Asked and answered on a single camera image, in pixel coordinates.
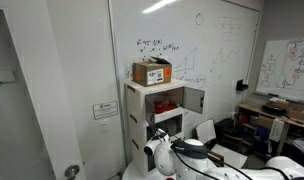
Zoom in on compartment door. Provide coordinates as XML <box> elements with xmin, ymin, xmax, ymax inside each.
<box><xmin>183</xmin><ymin>87</ymin><xmax>205</xmax><ymax>114</ymax></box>

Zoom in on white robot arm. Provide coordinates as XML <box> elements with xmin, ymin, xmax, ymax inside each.
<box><xmin>144</xmin><ymin>128</ymin><xmax>304</xmax><ymax>180</ymax></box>

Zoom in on red items in cabinet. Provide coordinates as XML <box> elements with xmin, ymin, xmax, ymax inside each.
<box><xmin>154</xmin><ymin>101</ymin><xmax>177</xmax><ymax>114</ymax></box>

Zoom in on white stacked cabinet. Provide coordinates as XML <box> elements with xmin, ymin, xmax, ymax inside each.
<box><xmin>125</xmin><ymin>79</ymin><xmax>185</xmax><ymax>177</ymax></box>

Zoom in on cardboard box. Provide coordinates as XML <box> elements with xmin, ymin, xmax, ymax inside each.
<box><xmin>132</xmin><ymin>56</ymin><xmax>172</xmax><ymax>87</ymax></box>

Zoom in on white wooden chair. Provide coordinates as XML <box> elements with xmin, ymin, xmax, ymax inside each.
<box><xmin>196</xmin><ymin>119</ymin><xmax>247</xmax><ymax>168</ymax></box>

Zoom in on round white table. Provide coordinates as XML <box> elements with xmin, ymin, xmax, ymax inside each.
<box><xmin>121</xmin><ymin>162</ymin><xmax>166</xmax><ymax>180</ymax></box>

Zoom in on wooden shelf desk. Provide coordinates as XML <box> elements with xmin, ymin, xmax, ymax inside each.
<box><xmin>236</xmin><ymin>103</ymin><xmax>304</xmax><ymax>157</ymax></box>

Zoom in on standing whiteboard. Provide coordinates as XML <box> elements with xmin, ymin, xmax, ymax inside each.
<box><xmin>256</xmin><ymin>39</ymin><xmax>304</xmax><ymax>103</ymax></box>

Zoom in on wall notice sign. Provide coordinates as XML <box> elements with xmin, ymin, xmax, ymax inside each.
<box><xmin>92</xmin><ymin>101</ymin><xmax>118</xmax><ymax>120</ymax></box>

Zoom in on wall whiteboard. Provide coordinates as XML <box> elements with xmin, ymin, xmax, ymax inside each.
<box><xmin>107</xmin><ymin>0</ymin><xmax>262</xmax><ymax>158</ymax></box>

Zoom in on silver door handle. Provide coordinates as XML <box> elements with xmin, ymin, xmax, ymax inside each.
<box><xmin>64</xmin><ymin>164</ymin><xmax>80</xmax><ymax>180</ymax></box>

